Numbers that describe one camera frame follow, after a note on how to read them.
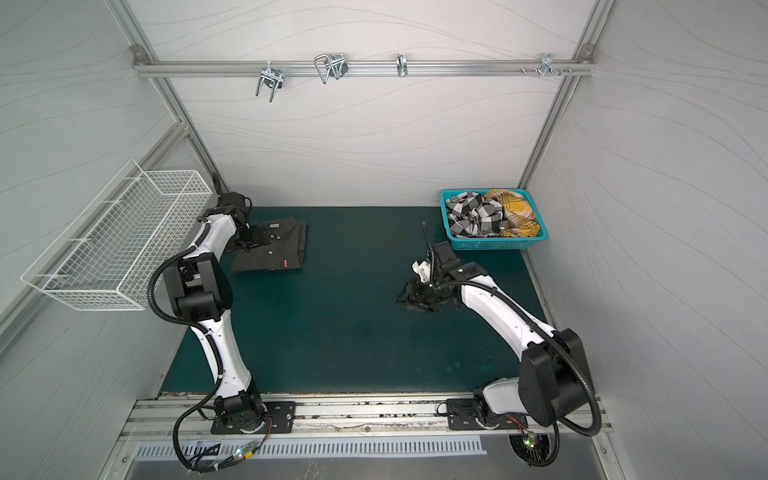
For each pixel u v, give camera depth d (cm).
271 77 78
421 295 72
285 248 104
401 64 78
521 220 104
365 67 78
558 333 44
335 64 76
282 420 73
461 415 74
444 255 66
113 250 67
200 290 57
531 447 72
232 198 82
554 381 41
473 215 108
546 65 77
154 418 75
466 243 104
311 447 70
